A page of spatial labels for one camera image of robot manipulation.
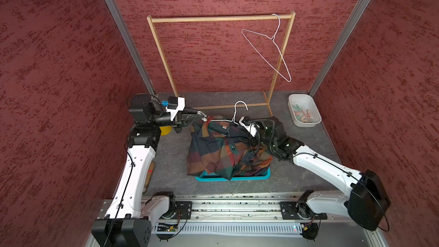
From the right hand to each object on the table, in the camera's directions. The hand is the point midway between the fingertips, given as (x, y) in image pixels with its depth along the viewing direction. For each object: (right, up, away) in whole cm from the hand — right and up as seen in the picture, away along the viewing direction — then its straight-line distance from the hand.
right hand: (241, 130), depth 80 cm
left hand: (-17, +8, -20) cm, 27 cm away
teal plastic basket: (-16, -20, -5) cm, 26 cm away
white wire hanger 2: (+35, +34, +30) cm, 57 cm away
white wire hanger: (-4, +6, -6) cm, 9 cm away
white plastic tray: (+47, +15, +34) cm, 60 cm away
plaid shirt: (-10, -6, -6) cm, 13 cm away
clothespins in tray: (+44, +6, +29) cm, 53 cm away
